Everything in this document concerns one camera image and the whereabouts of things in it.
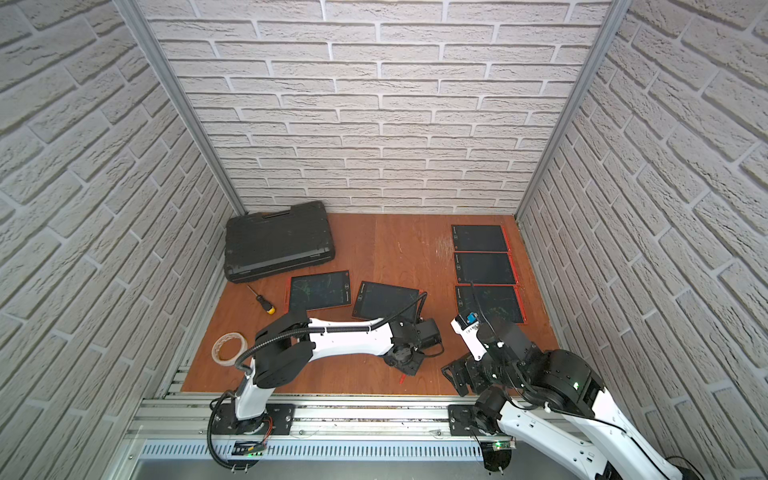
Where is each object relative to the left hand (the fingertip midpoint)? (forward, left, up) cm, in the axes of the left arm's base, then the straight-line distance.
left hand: (415, 367), depth 82 cm
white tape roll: (+7, +58, 0) cm, 58 cm away
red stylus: (-3, +4, -1) cm, 5 cm away
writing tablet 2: (+33, -26, +1) cm, 43 cm away
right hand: (-5, -9, +19) cm, 22 cm away
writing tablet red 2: (+25, +31, -1) cm, 40 cm away
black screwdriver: (+18, +46, 0) cm, 49 cm away
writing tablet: (+49, -28, -1) cm, 56 cm away
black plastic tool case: (+40, +52, +6) cm, 66 cm away
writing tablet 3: (+20, -26, +1) cm, 33 cm away
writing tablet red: (+21, +11, 0) cm, 24 cm away
